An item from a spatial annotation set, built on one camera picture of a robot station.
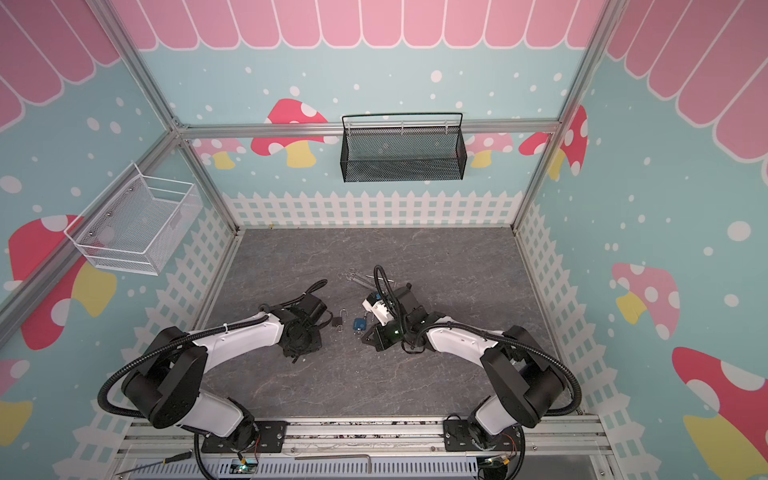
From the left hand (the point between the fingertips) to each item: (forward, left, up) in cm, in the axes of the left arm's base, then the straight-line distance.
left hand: (311, 352), depth 89 cm
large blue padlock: (+10, -14, 0) cm, 17 cm away
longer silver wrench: (+28, -9, 0) cm, 29 cm away
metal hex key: (+10, -21, +26) cm, 34 cm away
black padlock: (+10, -7, +1) cm, 12 cm away
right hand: (+1, -16, +8) cm, 18 cm away
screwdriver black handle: (-28, +29, +1) cm, 40 cm away
